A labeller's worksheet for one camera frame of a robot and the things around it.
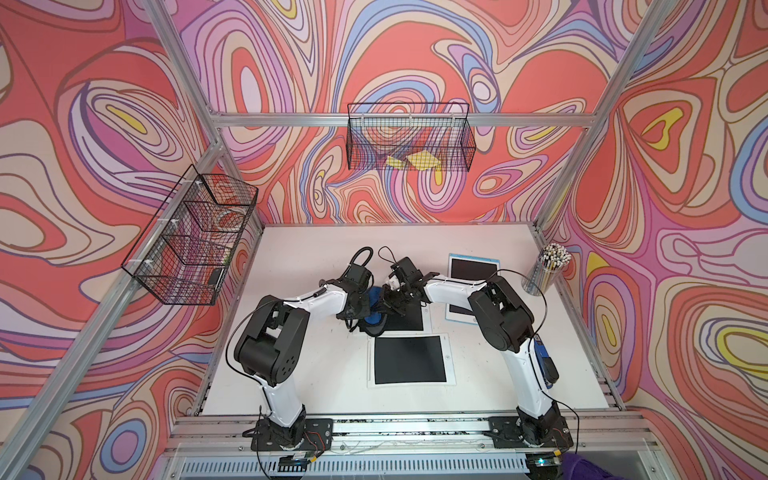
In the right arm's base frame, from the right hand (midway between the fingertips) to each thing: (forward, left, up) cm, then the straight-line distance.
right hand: (375, 317), depth 95 cm
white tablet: (-3, -13, 0) cm, 14 cm away
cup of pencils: (+8, -53, +18) cm, 57 cm away
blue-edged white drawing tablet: (+19, -35, -2) cm, 40 cm away
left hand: (+1, +4, 0) cm, 4 cm away
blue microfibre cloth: (-4, 0, +3) cm, 4 cm away
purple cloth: (-41, -45, +4) cm, 61 cm away
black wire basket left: (+8, +48, +31) cm, 58 cm away
